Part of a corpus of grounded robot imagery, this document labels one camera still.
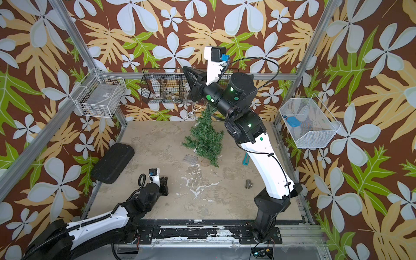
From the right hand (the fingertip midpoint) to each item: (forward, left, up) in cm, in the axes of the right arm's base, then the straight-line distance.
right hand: (183, 68), depth 46 cm
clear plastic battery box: (+8, +4, -62) cm, 62 cm away
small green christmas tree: (+4, -6, -36) cm, 37 cm away
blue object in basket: (+17, -54, -38) cm, 68 cm away
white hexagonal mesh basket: (+12, -60, -37) cm, 71 cm away
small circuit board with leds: (-39, -32, -69) cm, 85 cm away
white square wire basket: (+27, +51, -28) cm, 65 cm away
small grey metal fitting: (-8, -30, -62) cm, 69 cm away
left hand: (-7, +15, -56) cm, 58 cm away
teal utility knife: (+9, -31, -64) cm, 72 cm away
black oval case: (+2, +48, -56) cm, 74 cm away
